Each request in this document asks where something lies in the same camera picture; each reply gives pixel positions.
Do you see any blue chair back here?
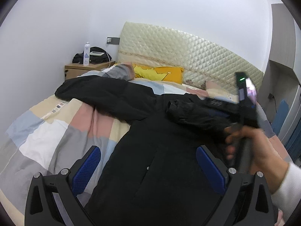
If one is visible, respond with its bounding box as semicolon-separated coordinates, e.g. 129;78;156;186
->
271;99;289;135

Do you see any cardboard box nightstand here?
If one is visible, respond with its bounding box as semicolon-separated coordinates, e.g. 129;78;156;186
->
64;61;115;80

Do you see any person's right hand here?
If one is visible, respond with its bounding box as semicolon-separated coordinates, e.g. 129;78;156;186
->
224;126;289;194

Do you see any white sleeved right forearm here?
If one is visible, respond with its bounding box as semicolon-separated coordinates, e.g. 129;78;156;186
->
271;163;301;225

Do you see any black bag on nightstand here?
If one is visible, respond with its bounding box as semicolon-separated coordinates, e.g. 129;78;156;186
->
72;47;112;64

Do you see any black wall plug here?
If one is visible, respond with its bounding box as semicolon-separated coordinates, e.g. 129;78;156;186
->
268;93;274;99

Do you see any grey folded garment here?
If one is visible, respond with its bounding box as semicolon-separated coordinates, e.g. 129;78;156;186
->
101;63;135;81

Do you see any black puffer jacket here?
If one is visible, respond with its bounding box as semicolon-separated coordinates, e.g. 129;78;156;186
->
55;76;234;225

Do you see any white spray bottle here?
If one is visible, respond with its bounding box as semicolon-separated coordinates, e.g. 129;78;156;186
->
83;42;90;66

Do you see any grey wardrobe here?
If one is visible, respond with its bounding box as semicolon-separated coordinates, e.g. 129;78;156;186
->
258;4;300;144

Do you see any patchwork colour duvet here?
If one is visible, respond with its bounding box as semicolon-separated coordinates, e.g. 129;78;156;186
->
1;70;292;225

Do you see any grey wall socket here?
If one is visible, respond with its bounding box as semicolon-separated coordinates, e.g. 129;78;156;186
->
107;37;120;45

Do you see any cream quilted headboard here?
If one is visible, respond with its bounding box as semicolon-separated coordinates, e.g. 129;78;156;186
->
117;22;264;94

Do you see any yellow pillow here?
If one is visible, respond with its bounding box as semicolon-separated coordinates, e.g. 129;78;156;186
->
132;63;184;84

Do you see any blue curtain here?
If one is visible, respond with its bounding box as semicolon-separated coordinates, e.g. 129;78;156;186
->
285;121;301;162

